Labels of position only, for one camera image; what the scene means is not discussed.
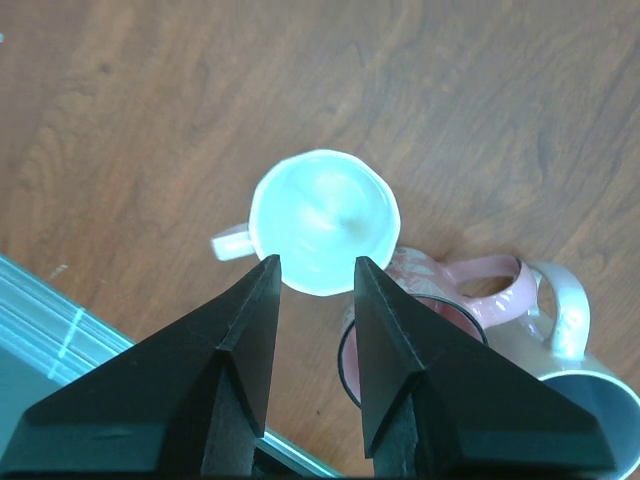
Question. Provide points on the pink faceted mug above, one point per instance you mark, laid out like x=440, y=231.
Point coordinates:
x=318, y=211

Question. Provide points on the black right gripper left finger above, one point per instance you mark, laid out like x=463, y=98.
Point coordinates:
x=190, y=399

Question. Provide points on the pink ghost pattern mug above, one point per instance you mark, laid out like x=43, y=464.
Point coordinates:
x=438, y=286

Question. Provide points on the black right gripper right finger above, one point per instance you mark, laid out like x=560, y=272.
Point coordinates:
x=436, y=401

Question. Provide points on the iridescent cream mug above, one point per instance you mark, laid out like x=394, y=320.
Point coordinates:
x=554, y=350

